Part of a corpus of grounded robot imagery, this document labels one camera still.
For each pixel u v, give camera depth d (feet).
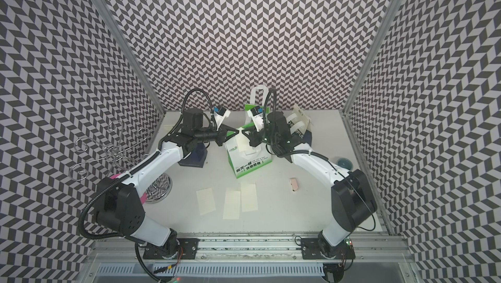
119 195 1.38
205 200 2.80
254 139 2.46
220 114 2.32
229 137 2.47
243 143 2.64
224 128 2.40
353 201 1.44
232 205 2.78
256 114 2.27
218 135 2.32
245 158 2.79
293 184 2.89
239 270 2.28
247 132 2.53
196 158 2.96
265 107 2.27
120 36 2.85
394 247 2.50
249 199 2.84
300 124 2.70
